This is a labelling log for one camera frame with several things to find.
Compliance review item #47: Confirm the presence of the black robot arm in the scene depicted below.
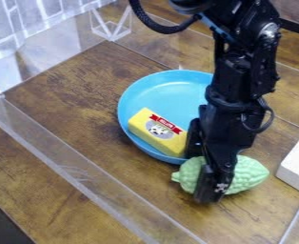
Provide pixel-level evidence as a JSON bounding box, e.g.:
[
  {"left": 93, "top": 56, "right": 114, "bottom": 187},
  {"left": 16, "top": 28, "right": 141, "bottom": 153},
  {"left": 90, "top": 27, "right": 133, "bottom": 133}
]
[{"left": 169, "top": 0, "right": 281, "bottom": 203}]

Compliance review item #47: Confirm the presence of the green bitter melon toy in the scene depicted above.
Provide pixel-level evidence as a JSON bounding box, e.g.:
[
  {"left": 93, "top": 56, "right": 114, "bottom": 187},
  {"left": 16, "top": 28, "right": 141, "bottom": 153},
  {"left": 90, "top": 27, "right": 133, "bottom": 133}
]
[{"left": 172, "top": 155, "right": 269, "bottom": 195}]

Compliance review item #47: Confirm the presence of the clear acrylic enclosure wall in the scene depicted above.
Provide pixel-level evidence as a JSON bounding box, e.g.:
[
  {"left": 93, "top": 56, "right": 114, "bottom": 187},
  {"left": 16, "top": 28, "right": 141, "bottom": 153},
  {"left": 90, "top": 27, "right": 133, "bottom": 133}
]
[{"left": 0, "top": 3, "right": 299, "bottom": 244}]

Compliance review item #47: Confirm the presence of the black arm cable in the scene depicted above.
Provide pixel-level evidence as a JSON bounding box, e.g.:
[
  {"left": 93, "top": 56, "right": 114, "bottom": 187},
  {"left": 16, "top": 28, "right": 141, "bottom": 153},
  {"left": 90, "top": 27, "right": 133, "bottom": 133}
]
[{"left": 126, "top": 0, "right": 201, "bottom": 35}]

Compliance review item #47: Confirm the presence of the yellow butter brick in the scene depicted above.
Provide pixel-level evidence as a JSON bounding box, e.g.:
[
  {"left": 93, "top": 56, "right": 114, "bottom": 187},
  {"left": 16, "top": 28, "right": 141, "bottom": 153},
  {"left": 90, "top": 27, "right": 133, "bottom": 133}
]
[{"left": 128, "top": 108, "right": 187, "bottom": 157}]

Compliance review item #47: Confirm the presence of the blue round tray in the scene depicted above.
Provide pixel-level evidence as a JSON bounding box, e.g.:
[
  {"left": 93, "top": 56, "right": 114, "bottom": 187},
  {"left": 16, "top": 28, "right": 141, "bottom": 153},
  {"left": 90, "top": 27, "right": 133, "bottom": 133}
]
[{"left": 117, "top": 70, "right": 212, "bottom": 165}]

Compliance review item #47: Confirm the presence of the white patterned curtain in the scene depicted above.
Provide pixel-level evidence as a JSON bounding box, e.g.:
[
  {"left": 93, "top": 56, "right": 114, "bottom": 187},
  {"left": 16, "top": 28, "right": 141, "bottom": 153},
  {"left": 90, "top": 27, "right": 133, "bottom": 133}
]
[{"left": 0, "top": 0, "right": 116, "bottom": 59}]

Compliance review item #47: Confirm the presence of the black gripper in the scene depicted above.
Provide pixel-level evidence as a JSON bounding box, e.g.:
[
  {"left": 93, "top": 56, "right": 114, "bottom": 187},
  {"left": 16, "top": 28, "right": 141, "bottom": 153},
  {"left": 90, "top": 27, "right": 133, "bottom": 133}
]
[{"left": 184, "top": 86, "right": 275, "bottom": 204}]

